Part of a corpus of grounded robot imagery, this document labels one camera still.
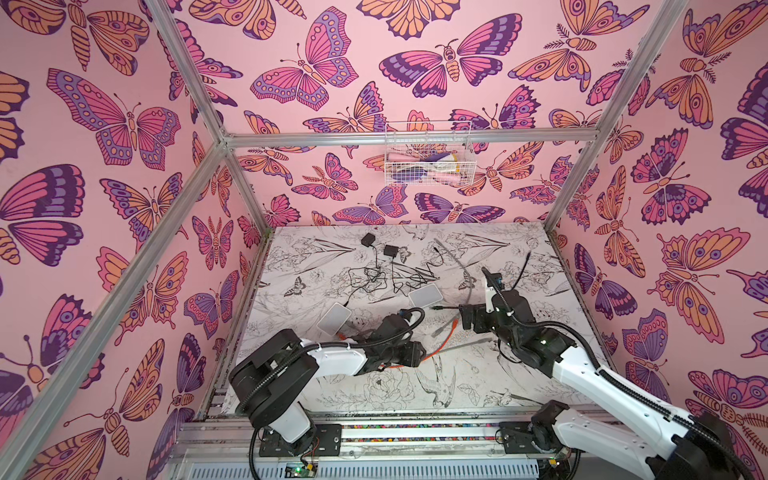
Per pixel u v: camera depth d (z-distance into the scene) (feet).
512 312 1.89
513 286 3.37
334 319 3.06
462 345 2.96
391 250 3.74
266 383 1.38
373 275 3.48
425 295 3.27
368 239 3.81
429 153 3.13
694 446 1.31
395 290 3.27
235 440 2.45
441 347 2.93
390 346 2.34
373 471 2.30
